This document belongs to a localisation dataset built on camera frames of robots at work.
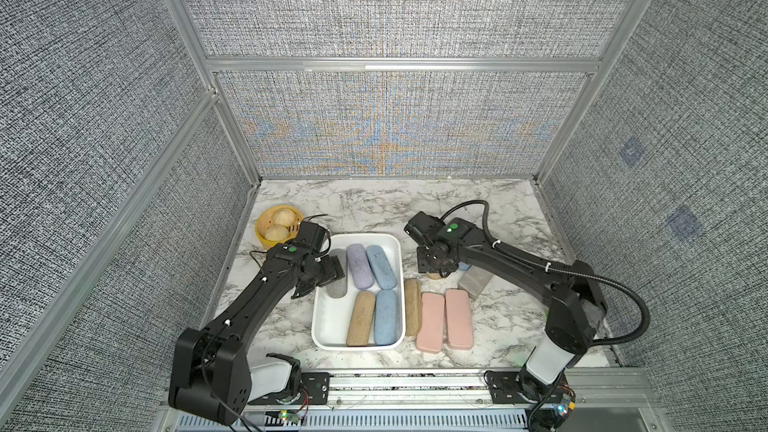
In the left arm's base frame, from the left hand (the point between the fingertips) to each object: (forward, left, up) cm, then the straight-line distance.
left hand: (336, 275), depth 83 cm
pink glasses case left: (-12, -26, -7) cm, 30 cm away
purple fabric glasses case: (+6, -6, -6) cm, 11 cm away
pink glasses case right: (-11, -34, -8) cm, 37 cm away
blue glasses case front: (+5, -13, -6) cm, 15 cm away
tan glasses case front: (-8, -21, -4) cm, 23 cm away
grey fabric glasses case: (-1, 0, -7) cm, 7 cm away
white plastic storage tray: (-8, +2, -10) cm, 13 cm away
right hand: (+3, -26, +3) cm, 26 cm away
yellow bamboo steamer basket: (+25, +26, -6) cm, 37 cm away
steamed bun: (+17, +20, -3) cm, 26 cm away
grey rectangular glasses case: (-1, -40, -5) cm, 40 cm away
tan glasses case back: (-11, -7, -6) cm, 15 cm away
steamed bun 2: (+23, +19, -2) cm, 30 cm away
